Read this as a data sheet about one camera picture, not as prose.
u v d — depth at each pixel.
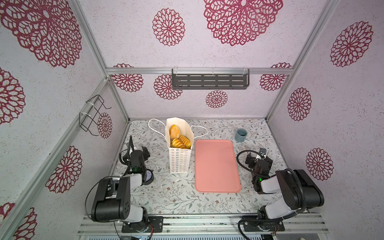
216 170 0.93
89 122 0.75
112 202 0.44
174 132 0.87
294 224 0.76
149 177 0.87
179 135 0.90
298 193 0.45
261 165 0.72
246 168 0.73
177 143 0.83
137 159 0.69
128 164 0.71
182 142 0.88
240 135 1.03
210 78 0.95
